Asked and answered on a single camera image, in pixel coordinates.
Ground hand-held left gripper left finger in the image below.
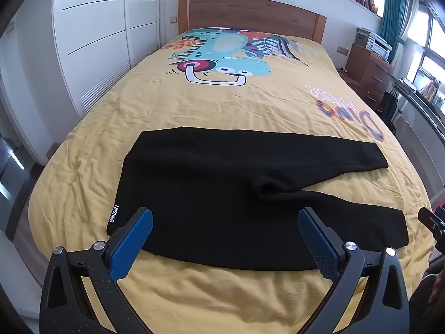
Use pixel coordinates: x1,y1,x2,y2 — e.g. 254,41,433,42
40,207,154,334

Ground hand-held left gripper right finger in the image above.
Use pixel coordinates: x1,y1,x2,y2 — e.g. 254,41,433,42
297,207,411,334

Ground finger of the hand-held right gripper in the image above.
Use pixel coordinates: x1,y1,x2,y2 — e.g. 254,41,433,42
418,207,445,241

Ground black pants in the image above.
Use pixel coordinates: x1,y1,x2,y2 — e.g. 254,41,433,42
106,129,408,272

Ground black bag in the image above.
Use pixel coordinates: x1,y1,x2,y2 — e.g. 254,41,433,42
377,89,400,123

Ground yellow printed blanket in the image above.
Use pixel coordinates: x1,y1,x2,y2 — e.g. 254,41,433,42
27,26,439,334

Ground wooden dresser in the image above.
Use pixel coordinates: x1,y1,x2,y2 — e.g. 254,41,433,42
346,43,395,103

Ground white printer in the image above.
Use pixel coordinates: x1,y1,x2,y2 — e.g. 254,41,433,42
355,28,393,60

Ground white wardrobe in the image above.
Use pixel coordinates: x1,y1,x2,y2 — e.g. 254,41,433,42
51,0,161,119

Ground teal curtain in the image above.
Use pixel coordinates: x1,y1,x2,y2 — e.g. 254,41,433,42
378,0,418,64

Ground wooden headboard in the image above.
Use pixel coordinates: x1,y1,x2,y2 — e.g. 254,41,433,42
178,0,327,45

